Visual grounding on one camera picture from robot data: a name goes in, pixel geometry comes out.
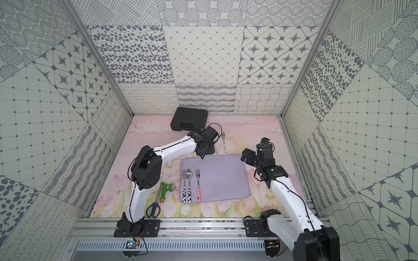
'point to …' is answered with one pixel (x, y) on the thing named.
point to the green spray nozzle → (165, 187)
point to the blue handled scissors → (154, 210)
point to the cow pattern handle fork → (184, 190)
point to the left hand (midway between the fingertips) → (211, 148)
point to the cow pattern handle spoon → (189, 175)
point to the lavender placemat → (221, 178)
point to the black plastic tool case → (187, 119)
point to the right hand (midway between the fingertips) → (250, 156)
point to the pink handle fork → (197, 172)
